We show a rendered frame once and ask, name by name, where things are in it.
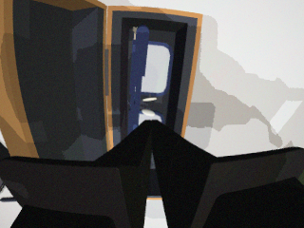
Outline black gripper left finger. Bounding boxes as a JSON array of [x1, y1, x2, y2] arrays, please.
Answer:
[[0, 120, 152, 228]]

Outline blue glasses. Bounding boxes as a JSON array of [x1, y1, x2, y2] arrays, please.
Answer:
[[128, 25, 174, 134]]

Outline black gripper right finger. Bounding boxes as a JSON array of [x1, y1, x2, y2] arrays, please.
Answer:
[[151, 120, 304, 228]]

